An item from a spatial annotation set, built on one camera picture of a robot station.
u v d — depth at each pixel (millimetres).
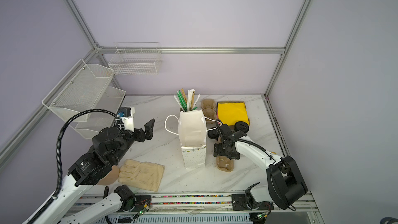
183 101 983
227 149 748
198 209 732
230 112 1053
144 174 822
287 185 419
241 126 901
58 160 405
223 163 860
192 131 932
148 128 564
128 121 529
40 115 593
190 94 956
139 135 552
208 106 1124
